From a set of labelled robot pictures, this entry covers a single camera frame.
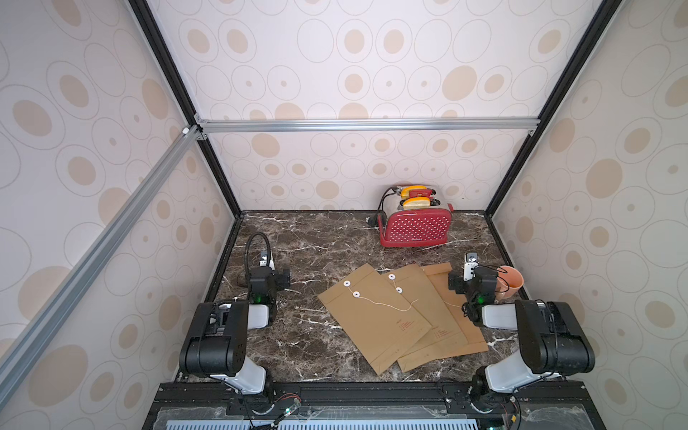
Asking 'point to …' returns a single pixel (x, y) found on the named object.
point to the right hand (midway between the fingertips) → (467, 270)
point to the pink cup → (508, 282)
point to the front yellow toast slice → (417, 202)
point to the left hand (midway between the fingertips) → (275, 263)
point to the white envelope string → (385, 305)
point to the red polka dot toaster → (420, 227)
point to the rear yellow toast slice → (406, 191)
